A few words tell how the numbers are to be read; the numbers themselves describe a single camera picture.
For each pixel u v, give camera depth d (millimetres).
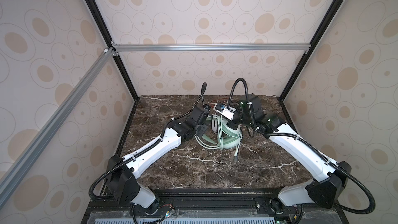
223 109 604
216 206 744
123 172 407
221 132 717
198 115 574
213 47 915
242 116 601
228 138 720
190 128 539
